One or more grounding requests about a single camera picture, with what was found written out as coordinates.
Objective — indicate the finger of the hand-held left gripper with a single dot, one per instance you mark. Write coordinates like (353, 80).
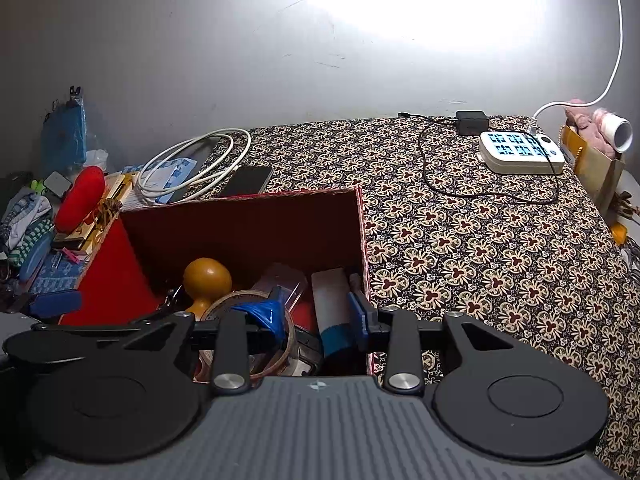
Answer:
(50, 347)
(57, 304)

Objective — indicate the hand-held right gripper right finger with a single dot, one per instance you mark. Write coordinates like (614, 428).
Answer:
(359, 320)

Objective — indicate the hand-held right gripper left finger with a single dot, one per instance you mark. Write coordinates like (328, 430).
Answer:
(262, 317)

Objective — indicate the white bottle with blue cap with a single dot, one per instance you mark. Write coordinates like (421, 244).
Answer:
(330, 295)

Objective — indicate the printed tape roll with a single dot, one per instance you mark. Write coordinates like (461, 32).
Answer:
(225, 299)

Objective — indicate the clear plastic case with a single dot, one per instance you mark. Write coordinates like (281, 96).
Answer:
(280, 277)

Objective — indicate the black square device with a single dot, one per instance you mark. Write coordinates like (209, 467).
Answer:
(307, 350)

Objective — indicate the brown wooden gourd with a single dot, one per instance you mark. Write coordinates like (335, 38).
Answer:
(207, 280)

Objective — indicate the red cardboard box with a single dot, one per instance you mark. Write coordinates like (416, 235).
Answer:
(240, 230)

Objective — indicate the blue patterned cloth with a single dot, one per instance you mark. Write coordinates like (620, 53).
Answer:
(60, 275)

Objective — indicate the blue round lid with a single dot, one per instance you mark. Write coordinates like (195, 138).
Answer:
(35, 257)

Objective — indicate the striped cloth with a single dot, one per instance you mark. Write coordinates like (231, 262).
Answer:
(25, 230)

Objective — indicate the red plush pad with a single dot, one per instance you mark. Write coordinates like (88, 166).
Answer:
(77, 200)

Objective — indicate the golden ribbon bow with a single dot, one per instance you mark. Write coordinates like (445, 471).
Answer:
(107, 210)

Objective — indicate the small grey device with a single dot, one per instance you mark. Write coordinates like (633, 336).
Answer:
(57, 184)

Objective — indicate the wooden box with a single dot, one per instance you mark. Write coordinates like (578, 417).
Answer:
(117, 187)

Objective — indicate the black phone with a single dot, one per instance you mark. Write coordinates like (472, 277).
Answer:
(245, 181)

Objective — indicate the blue plastic bag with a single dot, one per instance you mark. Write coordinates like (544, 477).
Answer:
(65, 135)

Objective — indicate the dark grey flat case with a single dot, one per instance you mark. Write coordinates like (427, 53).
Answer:
(200, 157)

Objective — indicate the blue white packet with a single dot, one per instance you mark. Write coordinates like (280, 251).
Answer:
(170, 172)

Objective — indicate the black charger adapter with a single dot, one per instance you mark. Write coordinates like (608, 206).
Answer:
(471, 122)

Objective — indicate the white power strip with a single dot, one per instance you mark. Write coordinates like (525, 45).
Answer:
(520, 155)

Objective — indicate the orange plastic object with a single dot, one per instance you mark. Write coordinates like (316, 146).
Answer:
(620, 234)

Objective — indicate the gold paper bag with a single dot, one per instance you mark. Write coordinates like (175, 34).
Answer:
(600, 175)

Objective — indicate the brown ribbon bow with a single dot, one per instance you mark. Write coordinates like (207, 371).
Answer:
(625, 205)

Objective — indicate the pink plush toy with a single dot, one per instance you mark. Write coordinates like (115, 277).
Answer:
(585, 120)

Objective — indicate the white plastic tube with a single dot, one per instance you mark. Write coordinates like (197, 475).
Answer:
(620, 132)

